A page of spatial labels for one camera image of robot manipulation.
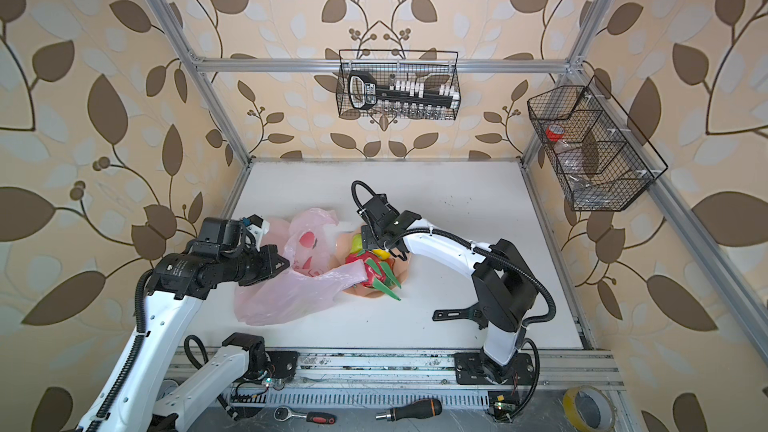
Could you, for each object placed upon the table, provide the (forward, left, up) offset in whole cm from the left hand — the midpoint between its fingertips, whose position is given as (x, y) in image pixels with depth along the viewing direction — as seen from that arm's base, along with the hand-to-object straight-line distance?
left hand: (290, 261), depth 70 cm
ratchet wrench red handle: (-28, 0, -20) cm, 35 cm away
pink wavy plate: (+13, -8, -16) cm, 23 cm away
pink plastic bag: (-4, -5, -3) cm, 7 cm away
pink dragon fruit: (+3, -21, -12) cm, 24 cm away
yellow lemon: (+11, -21, -16) cm, 29 cm away
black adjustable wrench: (-4, -47, -21) cm, 52 cm away
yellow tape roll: (-25, -72, -21) cm, 79 cm away
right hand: (+13, -19, -11) cm, 26 cm away
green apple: (+13, -13, -15) cm, 24 cm away
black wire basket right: (+24, -76, +14) cm, 81 cm away
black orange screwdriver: (-26, -32, -18) cm, 46 cm away
